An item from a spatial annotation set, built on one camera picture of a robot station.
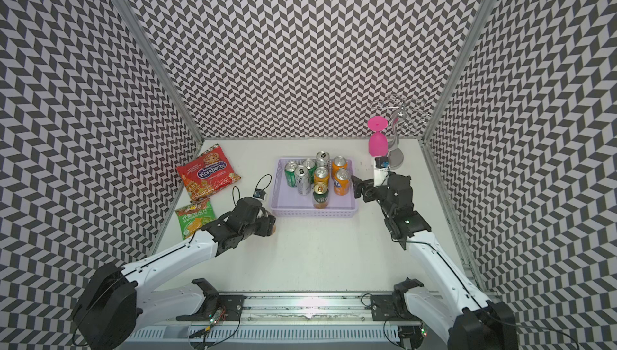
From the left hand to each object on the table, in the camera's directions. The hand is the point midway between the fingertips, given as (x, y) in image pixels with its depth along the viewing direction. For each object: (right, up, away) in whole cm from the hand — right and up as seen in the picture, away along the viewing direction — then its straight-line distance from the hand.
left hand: (265, 219), depth 86 cm
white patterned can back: (+21, +22, +9) cm, 32 cm away
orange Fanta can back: (+27, +20, +11) cm, 36 cm away
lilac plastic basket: (+6, +4, +16) cm, 17 cm away
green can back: (+16, +20, +10) cm, 27 cm away
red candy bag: (-28, +16, +15) cm, 36 cm away
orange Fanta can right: (+29, +12, +8) cm, 32 cm away
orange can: (+5, -2, -6) cm, 8 cm away
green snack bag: (-28, 0, +3) cm, 28 cm away
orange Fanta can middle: (+21, +15, +8) cm, 27 cm away
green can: (+8, +16, +10) cm, 21 cm away
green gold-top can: (+20, +8, +3) cm, 22 cm away
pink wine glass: (+43, +28, +10) cm, 53 cm away
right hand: (+35, +16, -6) cm, 39 cm away
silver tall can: (+13, +15, +4) cm, 20 cm away
